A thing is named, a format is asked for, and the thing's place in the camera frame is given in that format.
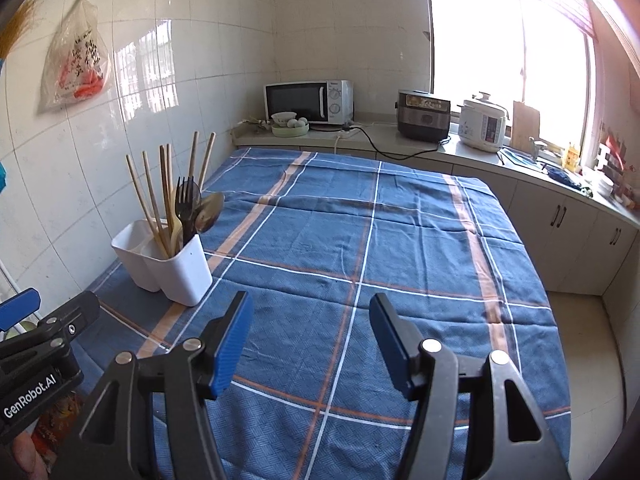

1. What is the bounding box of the blue plaid tablecloth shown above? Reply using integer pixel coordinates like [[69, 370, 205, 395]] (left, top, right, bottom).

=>
[[74, 148, 570, 479]]

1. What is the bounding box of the window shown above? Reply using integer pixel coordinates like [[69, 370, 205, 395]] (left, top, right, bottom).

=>
[[428, 0, 597, 148]]

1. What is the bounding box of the speckled bamboo chopstick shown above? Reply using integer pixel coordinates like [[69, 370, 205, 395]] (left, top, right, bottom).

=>
[[198, 131, 217, 189]]

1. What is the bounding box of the black power cable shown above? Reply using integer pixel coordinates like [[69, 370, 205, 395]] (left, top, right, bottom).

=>
[[309, 121, 452, 163]]

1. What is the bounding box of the black rice cooker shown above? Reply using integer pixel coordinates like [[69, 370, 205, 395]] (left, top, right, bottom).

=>
[[396, 90, 451, 143]]

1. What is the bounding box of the metal fork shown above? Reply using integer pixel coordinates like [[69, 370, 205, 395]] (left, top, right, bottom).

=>
[[175, 178, 201, 224]]

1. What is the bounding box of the white microwave oven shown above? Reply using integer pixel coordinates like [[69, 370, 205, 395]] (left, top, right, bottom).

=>
[[264, 79, 355, 126]]

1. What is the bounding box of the wooden cutting board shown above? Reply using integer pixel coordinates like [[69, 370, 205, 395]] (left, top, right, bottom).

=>
[[511, 101, 540, 154]]

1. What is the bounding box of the green bowl with eggs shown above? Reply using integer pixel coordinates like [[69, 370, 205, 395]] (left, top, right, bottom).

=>
[[271, 112, 310, 138]]

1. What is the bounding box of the white utensil holder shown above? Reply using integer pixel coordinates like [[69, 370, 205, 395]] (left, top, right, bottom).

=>
[[112, 220, 213, 307]]

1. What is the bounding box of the white pressure cooker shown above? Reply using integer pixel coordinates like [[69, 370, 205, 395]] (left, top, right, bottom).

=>
[[458, 91, 509, 154]]

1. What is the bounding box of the cream plastic spoon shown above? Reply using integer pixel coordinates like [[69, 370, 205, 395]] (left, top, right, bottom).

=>
[[167, 204, 182, 258]]

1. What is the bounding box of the person's left hand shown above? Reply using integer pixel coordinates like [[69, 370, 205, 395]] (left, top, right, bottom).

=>
[[11, 431, 49, 480]]

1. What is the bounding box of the hanging plastic bag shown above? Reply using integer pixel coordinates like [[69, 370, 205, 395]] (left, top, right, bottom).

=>
[[37, 0, 112, 114]]

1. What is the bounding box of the stainless steel spoon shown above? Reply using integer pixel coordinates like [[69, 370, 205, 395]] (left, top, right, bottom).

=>
[[194, 192, 224, 234]]

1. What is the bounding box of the black plastic spoon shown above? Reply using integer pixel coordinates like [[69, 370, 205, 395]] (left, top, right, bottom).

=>
[[182, 194, 202, 245]]

